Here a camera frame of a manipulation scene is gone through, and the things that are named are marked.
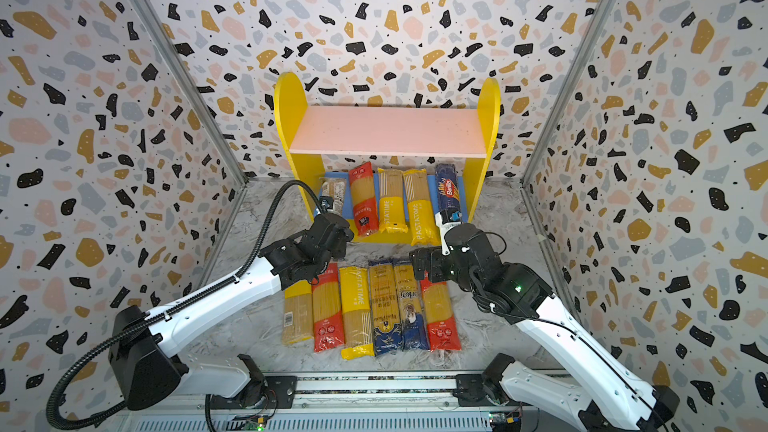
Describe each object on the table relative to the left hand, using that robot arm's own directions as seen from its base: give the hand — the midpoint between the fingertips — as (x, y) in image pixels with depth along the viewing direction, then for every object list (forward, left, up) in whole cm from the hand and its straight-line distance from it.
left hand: (335, 226), depth 78 cm
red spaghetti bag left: (-18, +3, -20) cm, 27 cm away
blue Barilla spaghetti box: (+19, -32, -5) cm, 38 cm away
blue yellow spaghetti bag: (-18, -13, -21) cm, 30 cm away
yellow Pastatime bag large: (+7, -15, -6) cm, 18 cm away
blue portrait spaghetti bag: (-21, -21, -21) cm, 36 cm away
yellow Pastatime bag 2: (-15, -4, -22) cm, 27 cm away
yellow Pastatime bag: (+8, -24, -7) cm, 26 cm away
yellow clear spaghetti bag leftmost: (-15, +12, -21) cm, 29 cm away
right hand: (-11, -22, +7) cm, 25 cm away
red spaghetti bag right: (-19, -28, -21) cm, 40 cm away
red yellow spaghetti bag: (+11, -7, -6) cm, 14 cm away
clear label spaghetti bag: (+13, +2, +1) cm, 13 cm away
